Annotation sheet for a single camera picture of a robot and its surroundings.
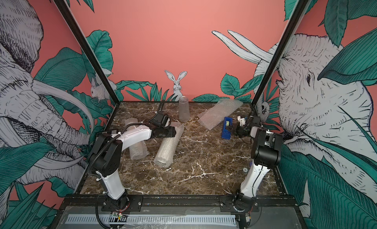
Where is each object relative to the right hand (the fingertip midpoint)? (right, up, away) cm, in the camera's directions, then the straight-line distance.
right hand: (226, 125), depth 98 cm
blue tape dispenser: (0, -6, 0) cm, 6 cm away
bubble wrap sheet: (-57, -15, -10) cm, 59 cm away
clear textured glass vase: (-30, +7, +10) cm, 32 cm away
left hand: (-35, -4, -3) cm, 36 cm away
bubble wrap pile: (-39, -16, -15) cm, 45 cm away
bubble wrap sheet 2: (-9, +5, +13) cm, 17 cm away
